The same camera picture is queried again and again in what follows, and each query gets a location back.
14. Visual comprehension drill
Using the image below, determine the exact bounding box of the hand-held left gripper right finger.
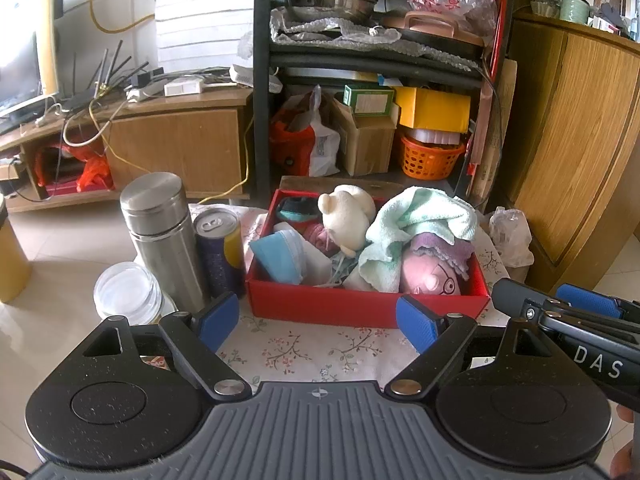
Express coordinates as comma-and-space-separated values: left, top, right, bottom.
384, 296, 561, 402

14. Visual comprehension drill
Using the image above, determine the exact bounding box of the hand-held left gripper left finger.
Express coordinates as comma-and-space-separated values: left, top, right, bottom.
80, 291, 252, 402

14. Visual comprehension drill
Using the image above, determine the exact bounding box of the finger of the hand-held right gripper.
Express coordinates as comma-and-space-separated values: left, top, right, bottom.
556, 284, 640, 328
492, 278, 640, 345

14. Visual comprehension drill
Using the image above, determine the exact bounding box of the pink doll with glasses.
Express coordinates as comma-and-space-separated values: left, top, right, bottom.
399, 250, 463, 297

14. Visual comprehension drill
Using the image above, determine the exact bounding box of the blue face mask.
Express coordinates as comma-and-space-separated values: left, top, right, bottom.
248, 230, 306, 286

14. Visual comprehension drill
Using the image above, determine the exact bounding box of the red cardboard box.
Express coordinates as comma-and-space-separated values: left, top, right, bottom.
245, 189, 492, 330

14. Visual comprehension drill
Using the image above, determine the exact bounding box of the mint green towel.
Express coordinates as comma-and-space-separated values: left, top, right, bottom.
357, 186, 478, 293

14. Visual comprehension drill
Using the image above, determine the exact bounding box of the blue white cloth item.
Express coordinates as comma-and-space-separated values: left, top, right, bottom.
272, 220, 333, 287

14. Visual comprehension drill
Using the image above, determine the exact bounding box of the white plush toy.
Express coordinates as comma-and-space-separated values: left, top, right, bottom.
317, 185, 377, 256

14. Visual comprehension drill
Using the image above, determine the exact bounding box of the pink knitted sock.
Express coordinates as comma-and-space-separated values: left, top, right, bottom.
300, 220, 335, 253

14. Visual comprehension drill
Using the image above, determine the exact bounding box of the dark teal sock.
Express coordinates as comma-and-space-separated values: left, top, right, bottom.
276, 196, 321, 223

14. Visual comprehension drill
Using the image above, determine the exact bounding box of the person's right hand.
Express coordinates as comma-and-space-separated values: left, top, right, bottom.
612, 402, 640, 480

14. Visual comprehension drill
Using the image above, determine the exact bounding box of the blue and yellow can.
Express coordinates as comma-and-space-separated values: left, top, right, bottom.
192, 207, 246, 301

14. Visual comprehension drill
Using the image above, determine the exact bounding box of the clear plastic lids stack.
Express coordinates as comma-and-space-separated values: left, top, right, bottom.
94, 261, 166, 323

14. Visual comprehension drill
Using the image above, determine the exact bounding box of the stainless steel thermos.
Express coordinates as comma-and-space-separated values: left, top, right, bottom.
119, 171, 211, 313

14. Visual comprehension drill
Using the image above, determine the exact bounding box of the floral tablecloth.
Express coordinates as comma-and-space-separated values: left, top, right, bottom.
187, 202, 506, 393

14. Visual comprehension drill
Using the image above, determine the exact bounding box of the orange plastic basket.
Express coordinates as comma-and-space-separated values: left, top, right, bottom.
400, 135, 466, 181

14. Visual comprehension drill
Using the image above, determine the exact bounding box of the wooden board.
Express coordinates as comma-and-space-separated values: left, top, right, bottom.
279, 175, 453, 198

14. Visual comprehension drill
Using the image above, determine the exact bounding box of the flat cardboard sheet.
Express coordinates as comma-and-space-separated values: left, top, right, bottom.
470, 57, 521, 196

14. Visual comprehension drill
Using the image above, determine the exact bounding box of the wooden cabinet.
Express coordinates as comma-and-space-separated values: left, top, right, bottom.
492, 7, 640, 293

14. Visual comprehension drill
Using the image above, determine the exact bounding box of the clear plastic container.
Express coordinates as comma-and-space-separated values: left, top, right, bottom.
404, 127, 461, 148

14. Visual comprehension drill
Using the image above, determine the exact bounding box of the wooden tv stand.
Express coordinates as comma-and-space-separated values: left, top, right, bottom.
0, 87, 253, 213

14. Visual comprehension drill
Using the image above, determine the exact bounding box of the brown cardboard box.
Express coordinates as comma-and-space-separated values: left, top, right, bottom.
330, 97, 396, 177

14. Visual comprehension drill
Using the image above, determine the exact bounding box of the red and white plastic bag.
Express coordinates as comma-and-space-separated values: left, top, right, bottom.
270, 85, 341, 178

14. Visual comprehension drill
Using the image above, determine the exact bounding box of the yellow carton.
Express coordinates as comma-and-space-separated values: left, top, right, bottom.
395, 86, 472, 131

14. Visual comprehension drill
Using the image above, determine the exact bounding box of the black shelf rack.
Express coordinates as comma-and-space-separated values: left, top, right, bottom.
252, 0, 518, 206

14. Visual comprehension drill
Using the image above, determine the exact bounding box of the green carton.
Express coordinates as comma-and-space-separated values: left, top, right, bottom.
343, 84, 396, 117

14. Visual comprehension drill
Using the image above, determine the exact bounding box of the white power strip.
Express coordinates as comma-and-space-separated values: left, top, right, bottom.
164, 77, 203, 96

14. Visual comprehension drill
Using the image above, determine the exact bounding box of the crumpled white plastic bag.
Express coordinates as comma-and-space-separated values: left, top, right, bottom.
231, 30, 281, 93

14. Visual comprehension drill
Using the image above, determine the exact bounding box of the black wifi router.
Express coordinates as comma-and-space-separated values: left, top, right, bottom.
60, 40, 151, 111

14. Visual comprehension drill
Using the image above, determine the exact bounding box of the long red carton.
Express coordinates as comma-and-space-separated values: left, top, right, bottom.
487, 0, 518, 81

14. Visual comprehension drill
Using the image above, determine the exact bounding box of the pink pan lid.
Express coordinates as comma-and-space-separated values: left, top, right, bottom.
382, 10, 486, 46

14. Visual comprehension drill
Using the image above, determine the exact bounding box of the pale green mug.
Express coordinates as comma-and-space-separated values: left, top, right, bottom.
559, 0, 591, 25

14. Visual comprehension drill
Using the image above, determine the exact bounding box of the bubble wrap sheet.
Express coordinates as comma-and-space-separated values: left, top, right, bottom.
270, 7, 481, 61

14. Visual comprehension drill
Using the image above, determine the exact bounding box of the pink patterned plastic bag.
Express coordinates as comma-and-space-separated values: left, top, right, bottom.
407, 0, 498, 36

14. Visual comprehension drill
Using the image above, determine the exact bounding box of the stainless steel pot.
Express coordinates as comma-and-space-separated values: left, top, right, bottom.
272, 0, 378, 23

